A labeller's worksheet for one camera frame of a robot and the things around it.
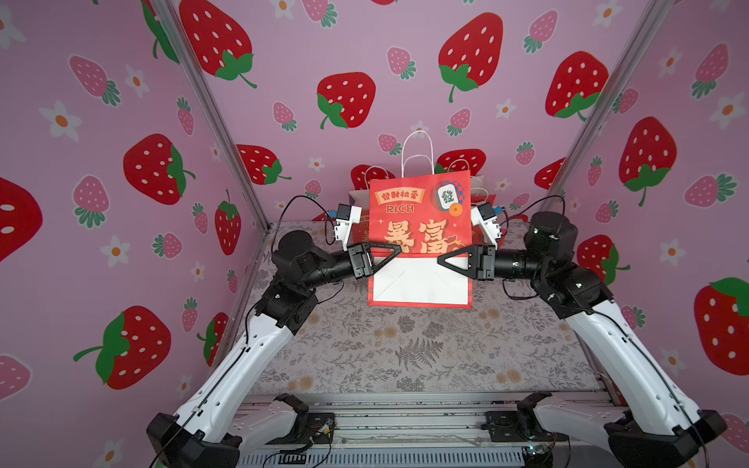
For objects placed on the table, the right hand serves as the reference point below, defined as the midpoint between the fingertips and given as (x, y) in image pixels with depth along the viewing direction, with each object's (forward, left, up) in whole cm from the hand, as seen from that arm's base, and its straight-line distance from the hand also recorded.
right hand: (444, 259), depth 57 cm
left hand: (0, +9, +1) cm, 9 cm away
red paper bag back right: (+39, -15, -17) cm, 45 cm away
